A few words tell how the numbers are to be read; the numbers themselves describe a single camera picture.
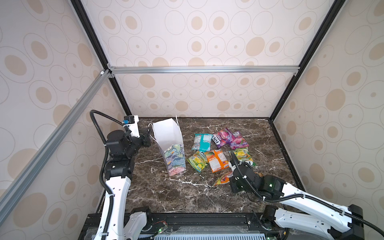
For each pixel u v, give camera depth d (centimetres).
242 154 97
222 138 103
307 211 47
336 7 68
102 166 50
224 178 77
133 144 58
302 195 47
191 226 73
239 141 102
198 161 92
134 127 58
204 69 92
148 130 67
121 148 50
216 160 92
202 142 102
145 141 60
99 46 80
